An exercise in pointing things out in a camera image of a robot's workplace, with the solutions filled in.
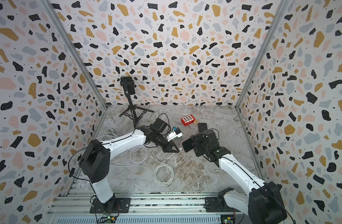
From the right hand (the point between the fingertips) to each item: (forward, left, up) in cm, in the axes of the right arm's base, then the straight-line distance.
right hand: (190, 140), depth 83 cm
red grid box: (+26, +1, -12) cm, 29 cm away
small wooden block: (+25, -5, -13) cm, 29 cm away
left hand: (-7, +6, -2) cm, 9 cm away
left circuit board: (-39, +41, -15) cm, 58 cm away
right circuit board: (-36, -19, -17) cm, 45 cm away
